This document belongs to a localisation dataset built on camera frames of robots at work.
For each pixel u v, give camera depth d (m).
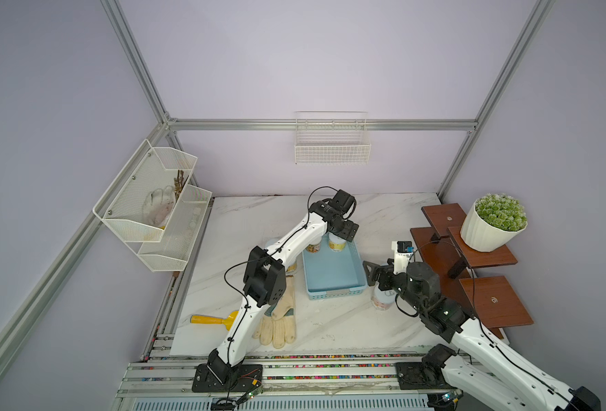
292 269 0.95
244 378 0.73
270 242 0.60
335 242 0.97
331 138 0.95
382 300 0.85
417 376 0.73
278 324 0.83
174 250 0.90
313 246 0.98
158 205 0.78
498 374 0.46
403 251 0.65
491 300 0.73
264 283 0.57
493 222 0.67
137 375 0.75
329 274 1.00
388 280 0.67
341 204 0.73
